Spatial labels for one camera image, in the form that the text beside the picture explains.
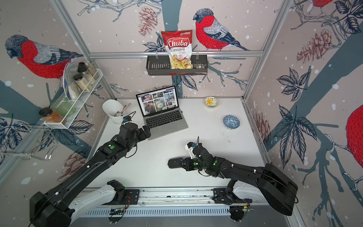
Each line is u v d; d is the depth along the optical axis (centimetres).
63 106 68
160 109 108
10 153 53
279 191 41
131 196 73
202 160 63
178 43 80
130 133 58
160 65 95
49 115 60
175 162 80
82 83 76
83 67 80
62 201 40
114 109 101
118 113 101
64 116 64
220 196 73
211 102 117
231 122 104
